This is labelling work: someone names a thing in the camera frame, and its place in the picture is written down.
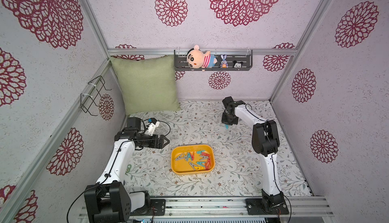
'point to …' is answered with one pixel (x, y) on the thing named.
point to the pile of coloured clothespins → (200, 165)
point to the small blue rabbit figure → (224, 63)
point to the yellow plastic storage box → (182, 167)
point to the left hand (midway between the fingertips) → (161, 142)
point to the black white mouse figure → (237, 65)
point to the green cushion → (148, 85)
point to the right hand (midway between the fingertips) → (225, 120)
